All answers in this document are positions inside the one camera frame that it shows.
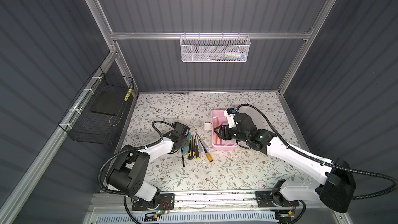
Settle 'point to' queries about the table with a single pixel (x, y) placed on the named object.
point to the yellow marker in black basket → (128, 94)
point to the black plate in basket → (109, 102)
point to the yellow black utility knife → (190, 155)
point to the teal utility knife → (188, 139)
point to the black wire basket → (94, 116)
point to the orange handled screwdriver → (209, 155)
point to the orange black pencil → (183, 158)
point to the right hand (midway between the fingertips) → (218, 130)
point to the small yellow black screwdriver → (197, 150)
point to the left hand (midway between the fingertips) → (182, 141)
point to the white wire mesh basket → (214, 48)
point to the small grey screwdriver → (200, 148)
